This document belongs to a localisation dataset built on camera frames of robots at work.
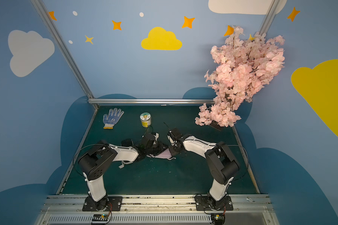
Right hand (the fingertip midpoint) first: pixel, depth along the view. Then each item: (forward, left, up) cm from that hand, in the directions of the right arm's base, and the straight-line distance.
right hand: (176, 148), depth 94 cm
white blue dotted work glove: (+26, +53, -1) cm, 59 cm away
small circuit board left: (-41, +39, -4) cm, 57 cm away
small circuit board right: (-37, -24, -5) cm, 44 cm away
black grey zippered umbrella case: (0, +33, +4) cm, 33 cm away
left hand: (0, +4, +3) cm, 5 cm away
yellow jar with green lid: (+21, +24, +6) cm, 32 cm away
